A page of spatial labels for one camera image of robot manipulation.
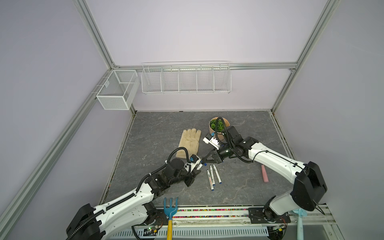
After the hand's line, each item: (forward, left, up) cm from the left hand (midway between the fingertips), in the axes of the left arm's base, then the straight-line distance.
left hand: (198, 171), depth 77 cm
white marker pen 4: (+1, -1, +4) cm, 4 cm away
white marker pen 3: (+2, -12, -11) cm, 16 cm away
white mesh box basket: (+58, +52, +10) cm, 78 cm away
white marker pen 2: (+1, -9, -12) cm, 14 cm away
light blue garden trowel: (-21, -50, -10) cm, 55 cm away
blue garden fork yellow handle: (-16, +15, -11) cm, 24 cm away
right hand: (+3, -3, +5) cm, 6 cm away
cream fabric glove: (+27, +4, -11) cm, 30 cm away
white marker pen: (-2, -7, -11) cm, 13 cm away
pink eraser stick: (-2, -38, -9) cm, 39 cm away
